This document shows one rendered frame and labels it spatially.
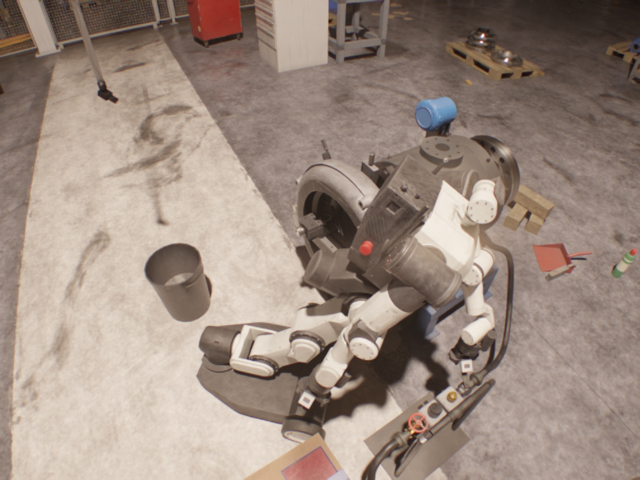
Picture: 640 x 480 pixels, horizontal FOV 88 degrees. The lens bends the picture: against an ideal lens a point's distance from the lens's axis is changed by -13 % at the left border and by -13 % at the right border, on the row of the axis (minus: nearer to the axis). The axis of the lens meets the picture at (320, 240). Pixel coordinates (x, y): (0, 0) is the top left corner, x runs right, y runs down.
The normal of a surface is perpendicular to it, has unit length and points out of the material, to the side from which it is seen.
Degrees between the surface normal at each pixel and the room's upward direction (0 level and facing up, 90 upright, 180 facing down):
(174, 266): 87
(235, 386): 0
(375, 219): 83
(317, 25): 90
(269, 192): 0
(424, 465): 0
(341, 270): 17
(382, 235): 83
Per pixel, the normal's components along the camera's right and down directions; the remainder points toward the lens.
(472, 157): 0.17, -0.49
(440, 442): 0.00, -0.71
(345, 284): -0.21, 0.69
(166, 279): 0.89, 0.29
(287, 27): 0.46, 0.63
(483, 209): -0.42, 0.56
